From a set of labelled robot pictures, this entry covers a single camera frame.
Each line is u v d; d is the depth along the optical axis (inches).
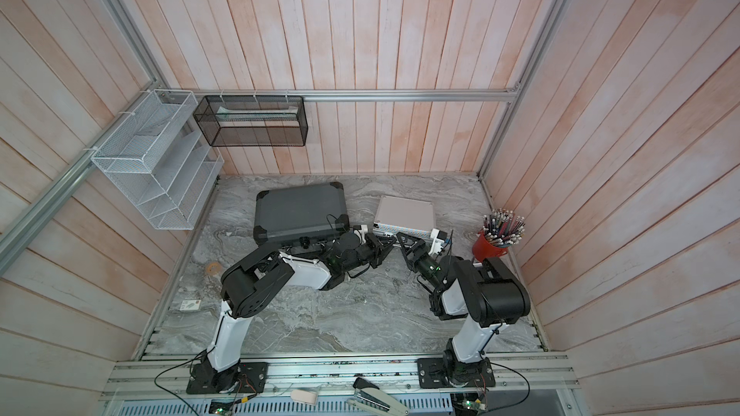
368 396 27.2
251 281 21.5
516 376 26.0
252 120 41.3
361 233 33.3
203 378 25.0
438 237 32.8
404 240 30.9
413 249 30.7
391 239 34.7
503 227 34.1
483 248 39.7
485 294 19.3
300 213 38.0
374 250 32.2
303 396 27.2
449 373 26.4
